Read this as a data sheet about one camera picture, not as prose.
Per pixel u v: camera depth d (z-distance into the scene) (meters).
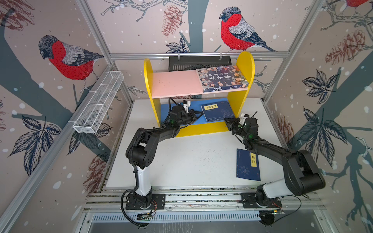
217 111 0.92
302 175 0.44
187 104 0.87
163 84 0.74
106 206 0.74
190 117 0.82
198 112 0.89
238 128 0.77
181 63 0.94
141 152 0.50
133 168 0.52
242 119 0.80
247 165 0.85
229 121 0.86
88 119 0.71
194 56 0.93
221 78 0.73
